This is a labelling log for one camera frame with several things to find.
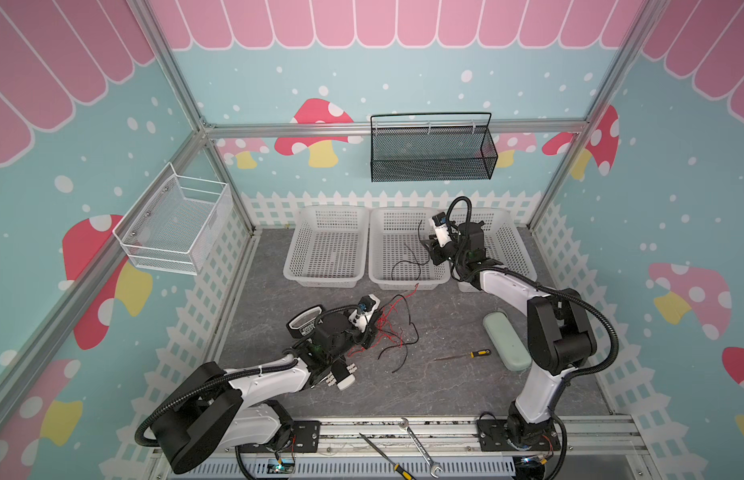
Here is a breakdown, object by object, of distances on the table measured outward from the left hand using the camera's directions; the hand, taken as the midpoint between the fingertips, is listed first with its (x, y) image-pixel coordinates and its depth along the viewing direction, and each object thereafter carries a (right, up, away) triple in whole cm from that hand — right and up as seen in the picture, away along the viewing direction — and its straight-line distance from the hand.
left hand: (378, 316), depth 83 cm
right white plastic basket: (+42, +24, +33) cm, 59 cm away
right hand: (+15, +23, +10) cm, 29 cm away
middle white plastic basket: (+7, +16, +27) cm, 32 cm away
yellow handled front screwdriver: (+4, -33, -12) cm, 36 cm away
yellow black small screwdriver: (+28, -12, +4) cm, 31 cm away
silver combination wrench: (+6, -27, -6) cm, 28 cm away
